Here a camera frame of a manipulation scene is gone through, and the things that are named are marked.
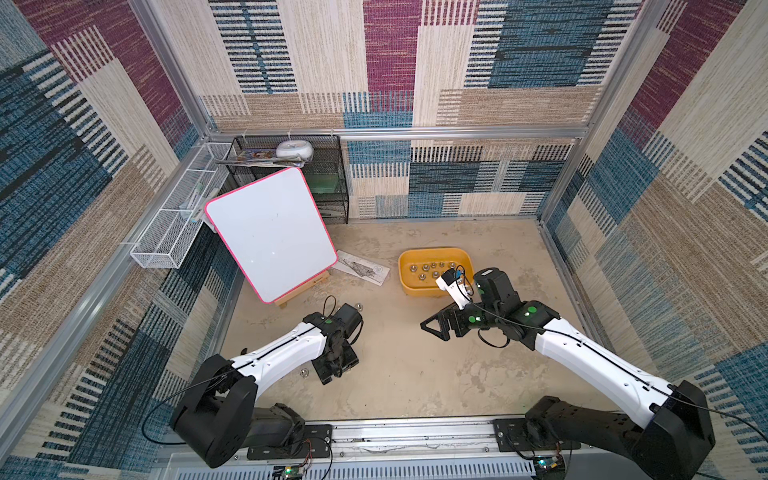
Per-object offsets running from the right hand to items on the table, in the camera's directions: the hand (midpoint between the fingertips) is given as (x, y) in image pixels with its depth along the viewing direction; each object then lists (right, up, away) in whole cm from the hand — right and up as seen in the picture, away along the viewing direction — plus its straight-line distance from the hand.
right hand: (431, 316), depth 76 cm
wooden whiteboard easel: (-44, 0, +18) cm, 47 cm away
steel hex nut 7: (+1, +8, +28) cm, 29 cm away
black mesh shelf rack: (-51, +44, +16) cm, 69 cm away
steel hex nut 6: (+8, +11, +32) cm, 35 cm away
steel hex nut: (-20, -1, +21) cm, 29 cm away
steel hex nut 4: (+2, +11, +29) cm, 31 cm away
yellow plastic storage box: (0, +10, +30) cm, 32 cm away
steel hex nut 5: (+5, +11, +31) cm, 34 cm away
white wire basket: (-77, +20, +16) cm, 81 cm away
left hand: (-22, -16, +7) cm, 28 cm away
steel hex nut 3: (-2, +10, +29) cm, 31 cm away
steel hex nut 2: (-34, -17, +8) cm, 39 cm away
